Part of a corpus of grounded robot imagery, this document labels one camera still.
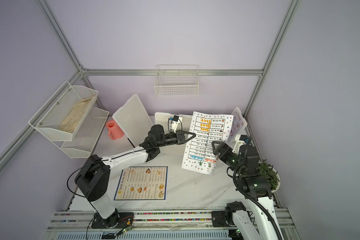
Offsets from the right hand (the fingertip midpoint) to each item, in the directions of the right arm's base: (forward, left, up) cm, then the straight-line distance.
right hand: (217, 149), depth 70 cm
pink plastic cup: (+27, +63, -17) cm, 71 cm away
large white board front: (+20, +27, +1) cm, 34 cm away
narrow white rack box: (+34, -20, -7) cm, 40 cm away
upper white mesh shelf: (+19, +81, +5) cm, 83 cm away
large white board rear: (+21, +44, 0) cm, 49 cm away
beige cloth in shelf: (+16, +75, +5) cm, 76 cm away
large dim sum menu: (-6, +40, -26) cm, 49 cm away
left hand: (+6, +10, +2) cm, 12 cm away
